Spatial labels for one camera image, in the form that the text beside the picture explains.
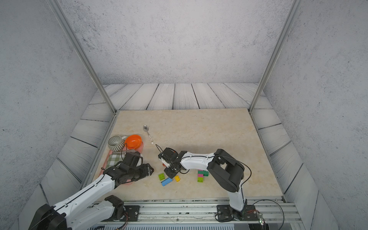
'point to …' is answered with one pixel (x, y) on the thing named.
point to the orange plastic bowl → (133, 142)
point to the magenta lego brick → (200, 175)
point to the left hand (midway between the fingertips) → (152, 172)
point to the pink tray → (104, 166)
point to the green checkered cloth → (114, 159)
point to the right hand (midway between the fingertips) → (170, 172)
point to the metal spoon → (146, 129)
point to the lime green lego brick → (200, 179)
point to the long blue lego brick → (166, 181)
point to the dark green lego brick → (205, 173)
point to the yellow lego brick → (177, 178)
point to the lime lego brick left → (161, 176)
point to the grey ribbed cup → (116, 143)
